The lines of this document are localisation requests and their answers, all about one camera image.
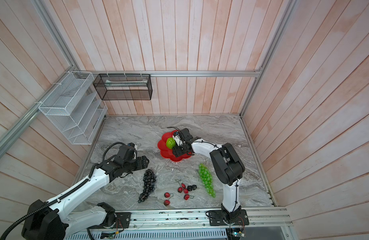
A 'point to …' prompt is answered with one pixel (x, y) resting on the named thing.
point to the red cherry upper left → (167, 194)
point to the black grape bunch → (149, 180)
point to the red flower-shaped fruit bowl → (166, 152)
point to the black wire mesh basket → (124, 86)
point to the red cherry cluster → (186, 190)
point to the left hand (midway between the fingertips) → (143, 165)
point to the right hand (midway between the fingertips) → (177, 149)
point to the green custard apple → (170, 143)
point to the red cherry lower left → (166, 202)
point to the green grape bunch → (207, 180)
